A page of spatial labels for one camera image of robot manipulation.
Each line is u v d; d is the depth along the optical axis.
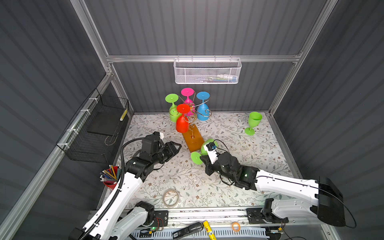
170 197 0.80
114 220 0.42
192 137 1.04
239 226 0.71
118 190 0.44
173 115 0.82
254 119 0.96
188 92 0.85
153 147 0.57
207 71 1.24
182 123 0.85
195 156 0.75
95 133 0.74
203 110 0.86
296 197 0.47
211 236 0.68
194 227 0.67
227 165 0.54
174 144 0.68
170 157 0.65
